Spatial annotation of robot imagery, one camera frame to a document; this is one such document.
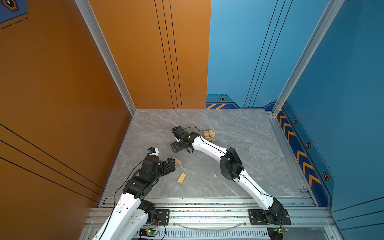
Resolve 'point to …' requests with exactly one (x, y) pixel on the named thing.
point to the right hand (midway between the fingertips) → (177, 145)
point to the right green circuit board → (275, 233)
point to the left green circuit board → (148, 232)
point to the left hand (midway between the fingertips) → (168, 161)
